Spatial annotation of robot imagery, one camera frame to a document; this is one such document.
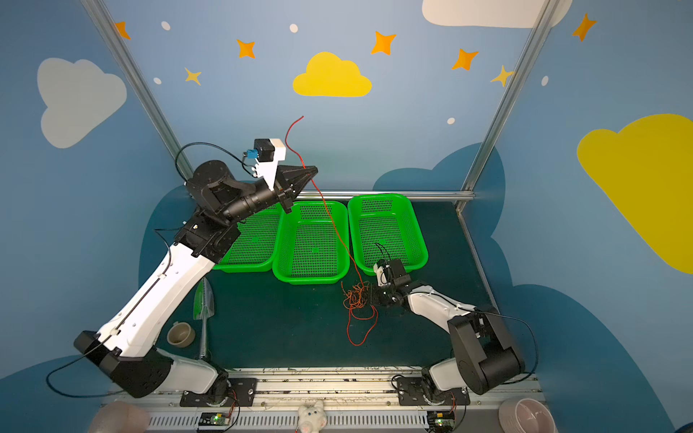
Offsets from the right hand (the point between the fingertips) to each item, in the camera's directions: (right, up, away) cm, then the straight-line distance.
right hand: (372, 292), depth 91 cm
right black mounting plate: (+10, -24, -16) cm, 31 cm away
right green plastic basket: (+7, +23, +24) cm, 33 cm away
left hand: (-16, +36, -36) cm, 53 cm away
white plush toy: (-18, -27, -24) cm, 40 cm away
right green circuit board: (+17, -30, -19) cm, 40 cm away
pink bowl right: (+40, -29, -20) cm, 53 cm away
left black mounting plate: (-38, -25, -17) cm, 48 cm away
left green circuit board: (-44, -29, -20) cm, 57 cm away
